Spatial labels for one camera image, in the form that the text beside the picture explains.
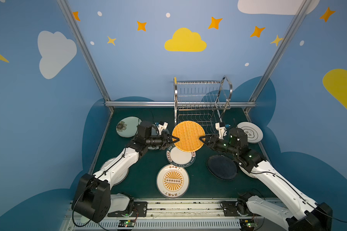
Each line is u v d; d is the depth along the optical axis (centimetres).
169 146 70
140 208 75
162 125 75
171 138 74
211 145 64
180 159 91
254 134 105
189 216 73
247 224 71
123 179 83
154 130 65
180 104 111
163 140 69
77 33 77
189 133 77
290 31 78
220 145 65
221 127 69
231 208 75
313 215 39
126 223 71
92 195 41
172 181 84
